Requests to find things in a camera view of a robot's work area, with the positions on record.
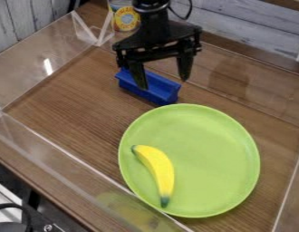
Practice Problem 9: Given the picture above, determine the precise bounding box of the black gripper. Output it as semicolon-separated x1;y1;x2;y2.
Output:
111;10;201;90

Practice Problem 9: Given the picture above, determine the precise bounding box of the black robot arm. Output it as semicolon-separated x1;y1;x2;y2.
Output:
111;0;201;90

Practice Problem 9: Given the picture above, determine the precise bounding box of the green round plate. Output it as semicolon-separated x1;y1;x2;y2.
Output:
118;103;261;218

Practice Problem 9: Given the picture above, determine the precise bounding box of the yellow toy banana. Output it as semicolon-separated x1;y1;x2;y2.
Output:
130;145;174;208

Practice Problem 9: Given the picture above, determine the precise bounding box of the blue plastic block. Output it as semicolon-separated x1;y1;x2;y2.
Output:
114;69;181;105

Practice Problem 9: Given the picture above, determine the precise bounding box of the yellow labelled tin can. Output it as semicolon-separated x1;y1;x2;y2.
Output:
107;0;139;32

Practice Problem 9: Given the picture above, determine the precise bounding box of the clear acrylic corner bracket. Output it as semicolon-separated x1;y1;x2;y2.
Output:
71;11;114;47

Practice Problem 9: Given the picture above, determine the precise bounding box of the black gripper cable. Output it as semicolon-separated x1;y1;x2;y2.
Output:
166;0;194;22

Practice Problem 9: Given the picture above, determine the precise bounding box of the clear acrylic front wall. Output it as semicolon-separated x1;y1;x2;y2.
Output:
0;111;193;232

